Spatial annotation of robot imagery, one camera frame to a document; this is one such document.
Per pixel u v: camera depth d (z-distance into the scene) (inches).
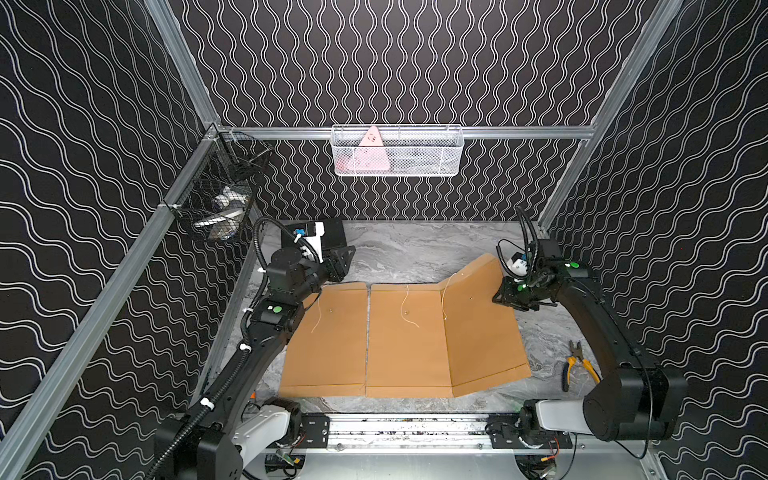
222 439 14.9
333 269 25.2
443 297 38.4
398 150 39.6
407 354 34.7
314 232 25.6
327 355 34.6
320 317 37.3
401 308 38.2
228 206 33.7
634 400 15.9
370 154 35.2
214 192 36.2
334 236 44.1
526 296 26.8
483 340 33.7
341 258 26.4
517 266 30.1
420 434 29.9
